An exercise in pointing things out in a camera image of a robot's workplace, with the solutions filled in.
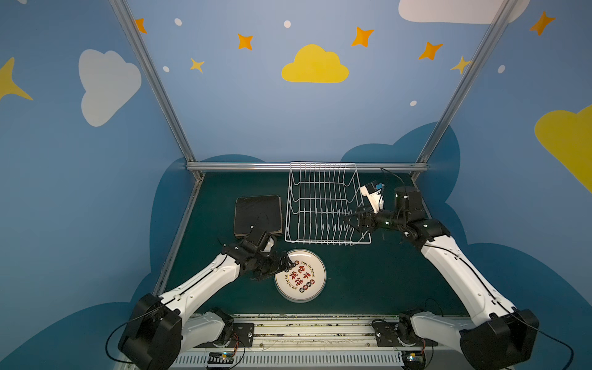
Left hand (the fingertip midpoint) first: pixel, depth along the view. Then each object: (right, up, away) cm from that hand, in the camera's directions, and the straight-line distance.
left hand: (285, 266), depth 81 cm
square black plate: (-11, +18, +23) cm, 31 cm away
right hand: (+24, +20, -5) cm, 32 cm away
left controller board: (-20, -27, -8) cm, 35 cm away
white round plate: (+7, -7, +3) cm, 10 cm away
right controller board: (+42, -28, -8) cm, 51 cm away
